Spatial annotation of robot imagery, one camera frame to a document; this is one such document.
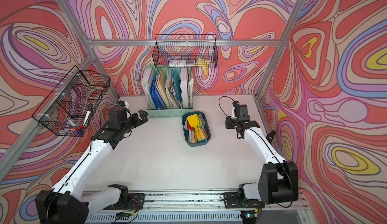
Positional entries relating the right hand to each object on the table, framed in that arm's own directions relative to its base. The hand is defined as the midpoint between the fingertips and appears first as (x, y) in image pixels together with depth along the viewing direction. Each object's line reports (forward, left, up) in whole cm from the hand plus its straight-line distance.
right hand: (231, 123), depth 87 cm
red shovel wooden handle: (+4, +25, -8) cm, 26 cm away
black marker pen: (-4, +70, +20) cm, 73 cm away
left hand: (+1, +50, +11) cm, 51 cm away
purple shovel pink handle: (+7, +16, -9) cm, 19 cm away
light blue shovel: (+6, +27, -7) cm, 29 cm away
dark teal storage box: (+10, +29, -7) cm, 31 cm away
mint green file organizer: (+22, +37, +8) cm, 44 cm away
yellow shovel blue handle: (+9, +22, -9) cm, 25 cm away
